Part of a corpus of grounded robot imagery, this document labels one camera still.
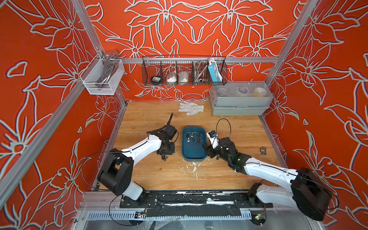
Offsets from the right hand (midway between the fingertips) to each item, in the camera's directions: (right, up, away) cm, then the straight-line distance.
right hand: (203, 143), depth 82 cm
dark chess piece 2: (-1, +3, +14) cm, 15 cm away
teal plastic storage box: (-5, +1, +15) cm, 16 cm away
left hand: (-20, -6, +5) cm, 22 cm away
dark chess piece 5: (-22, -10, +6) cm, 25 cm away
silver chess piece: (-8, -1, +12) cm, 15 cm away
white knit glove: (-4, +22, +31) cm, 39 cm away
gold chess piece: (-6, +2, +15) cm, 16 cm away
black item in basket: (-31, +41, +13) cm, 53 cm away
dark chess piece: (-9, +2, +15) cm, 18 cm away
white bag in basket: (-19, +41, +7) cm, 45 cm away
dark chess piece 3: (-5, -1, +12) cm, 13 cm away
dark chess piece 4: (-1, -1, +12) cm, 13 cm away
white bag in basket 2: (-12, +41, +10) cm, 44 cm away
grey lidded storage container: (+34, +29, +26) cm, 52 cm away
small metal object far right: (+40, -6, +7) cm, 41 cm away
